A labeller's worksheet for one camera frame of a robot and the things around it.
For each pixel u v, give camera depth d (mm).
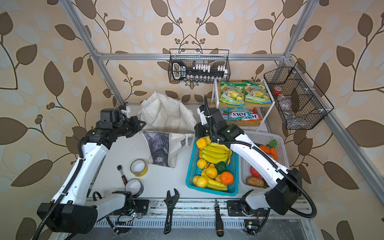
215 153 892
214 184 766
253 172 806
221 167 823
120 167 868
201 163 845
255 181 770
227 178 750
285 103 709
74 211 368
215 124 550
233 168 818
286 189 389
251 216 716
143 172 833
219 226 678
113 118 566
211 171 808
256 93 753
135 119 666
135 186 814
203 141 844
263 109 1238
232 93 753
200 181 752
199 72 831
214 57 908
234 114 866
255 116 889
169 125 987
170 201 757
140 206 763
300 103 737
